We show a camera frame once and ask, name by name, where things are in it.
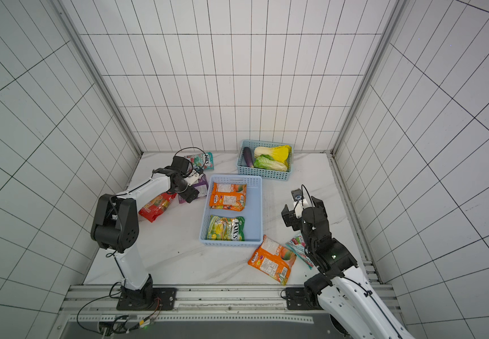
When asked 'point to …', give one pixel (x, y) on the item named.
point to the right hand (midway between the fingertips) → (293, 200)
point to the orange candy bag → (230, 196)
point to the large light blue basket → (252, 212)
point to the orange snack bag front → (272, 260)
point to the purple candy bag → (201, 185)
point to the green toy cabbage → (267, 162)
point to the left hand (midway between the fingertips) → (184, 192)
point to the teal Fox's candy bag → (205, 161)
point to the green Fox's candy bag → (226, 229)
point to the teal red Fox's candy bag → (297, 246)
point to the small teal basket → (244, 169)
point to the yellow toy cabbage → (280, 154)
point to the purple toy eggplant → (249, 157)
